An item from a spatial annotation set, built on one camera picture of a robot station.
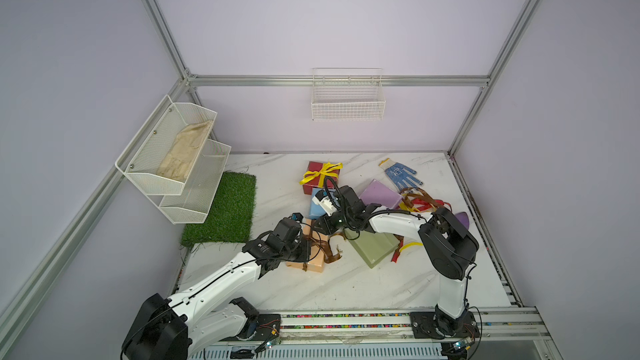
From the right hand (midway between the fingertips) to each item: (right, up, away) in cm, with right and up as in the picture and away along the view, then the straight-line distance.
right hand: (317, 228), depth 89 cm
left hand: (-2, -6, -7) cm, 10 cm away
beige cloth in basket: (-43, +25, -11) cm, 51 cm away
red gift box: (0, +23, +16) cm, 28 cm away
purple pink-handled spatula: (+59, +2, +9) cm, 59 cm away
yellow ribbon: (+35, +7, +10) cm, 37 cm away
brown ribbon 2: (+5, -9, -3) cm, 11 cm away
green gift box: (+20, -6, -4) cm, 21 cm away
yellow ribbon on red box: (+4, +22, +15) cm, 26 cm away
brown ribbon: (+43, +12, +16) cm, 47 cm away
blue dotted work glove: (+37, +19, +22) cm, 47 cm away
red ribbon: (+45, +7, +12) cm, 47 cm away
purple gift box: (+24, +12, +10) cm, 29 cm away
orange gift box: (0, -9, -8) cm, 12 cm away
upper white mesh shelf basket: (-50, +26, -11) cm, 57 cm away
